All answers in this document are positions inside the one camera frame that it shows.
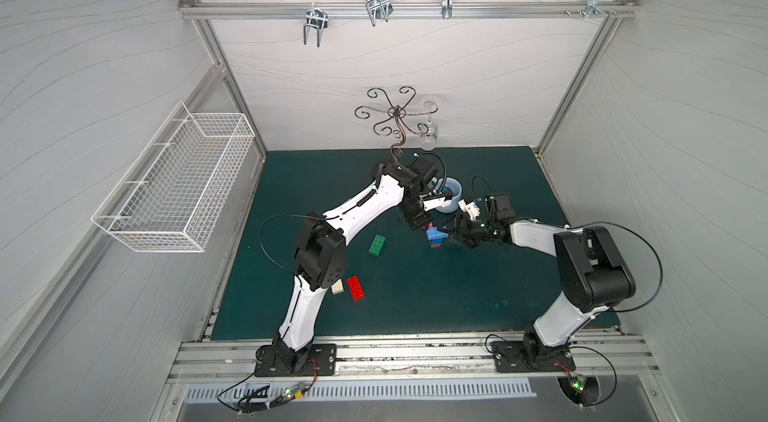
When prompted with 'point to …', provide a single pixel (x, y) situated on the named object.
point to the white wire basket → (172, 198)
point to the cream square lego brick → (337, 287)
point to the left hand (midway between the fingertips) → (424, 222)
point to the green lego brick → (377, 245)
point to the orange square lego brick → (436, 246)
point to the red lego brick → (355, 288)
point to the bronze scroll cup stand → (397, 114)
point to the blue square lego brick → (437, 241)
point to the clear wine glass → (429, 131)
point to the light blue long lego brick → (433, 234)
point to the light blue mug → (456, 188)
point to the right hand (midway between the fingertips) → (443, 231)
